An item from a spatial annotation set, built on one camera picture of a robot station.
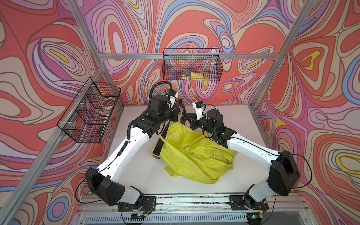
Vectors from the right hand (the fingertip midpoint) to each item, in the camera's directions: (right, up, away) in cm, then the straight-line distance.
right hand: (186, 118), depth 78 cm
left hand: (-3, +5, -6) cm, 8 cm away
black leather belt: (-15, -16, -6) cm, 22 cm away
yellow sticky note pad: (+7, +28, +13) cm, 32 cm away
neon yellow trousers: (+2, -22, +8) cm, 23 cm away
